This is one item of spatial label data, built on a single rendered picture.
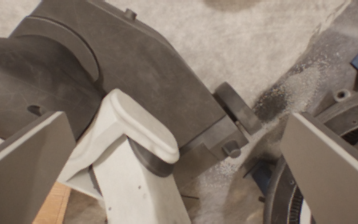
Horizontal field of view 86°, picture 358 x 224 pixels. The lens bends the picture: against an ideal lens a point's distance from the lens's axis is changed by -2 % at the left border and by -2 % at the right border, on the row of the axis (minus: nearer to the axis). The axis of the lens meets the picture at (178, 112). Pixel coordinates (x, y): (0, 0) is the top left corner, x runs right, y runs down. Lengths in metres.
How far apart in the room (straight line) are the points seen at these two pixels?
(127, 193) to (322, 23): 0.81
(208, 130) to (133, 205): 0.32
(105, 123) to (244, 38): 0.53
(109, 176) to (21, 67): 0.24
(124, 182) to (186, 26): 0.46
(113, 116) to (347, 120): 0.54
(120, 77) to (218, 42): 0.35
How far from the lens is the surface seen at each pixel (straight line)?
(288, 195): 0.66
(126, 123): 0.35
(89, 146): 0.37
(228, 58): 0.72
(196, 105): 0.55
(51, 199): 0.86
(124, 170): 0.40
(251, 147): 1.02
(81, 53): 0.45
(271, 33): 0.77
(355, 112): 0.63
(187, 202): 1.19
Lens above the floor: 0.61
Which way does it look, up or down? 54 degrees down
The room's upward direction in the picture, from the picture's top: 159 degrees clockwise
